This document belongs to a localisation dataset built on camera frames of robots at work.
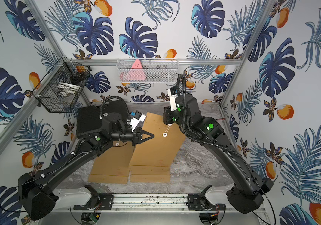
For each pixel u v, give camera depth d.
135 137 0.58
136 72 0.90
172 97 0.54
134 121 0.60
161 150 0.67
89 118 1.06
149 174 0.80
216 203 0.61
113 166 0.90
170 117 0.55
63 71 0.89
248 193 0.38
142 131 0.62
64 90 0.89
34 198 0.37
